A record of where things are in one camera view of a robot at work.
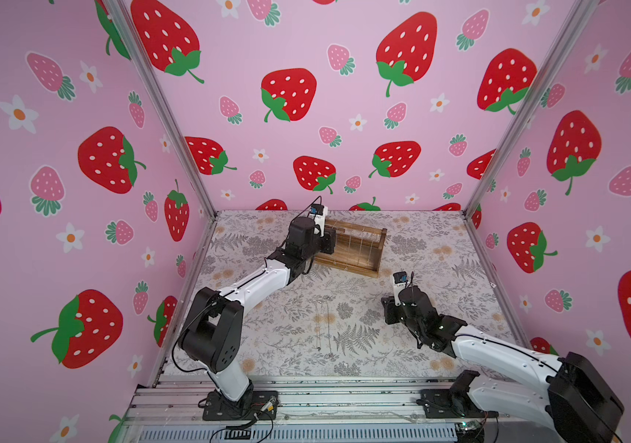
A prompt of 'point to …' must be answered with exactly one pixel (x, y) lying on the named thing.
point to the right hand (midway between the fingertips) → (389, 296)
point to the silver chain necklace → (317, 329)
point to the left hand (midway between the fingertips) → (336, 229)
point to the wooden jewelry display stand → (357, 249)
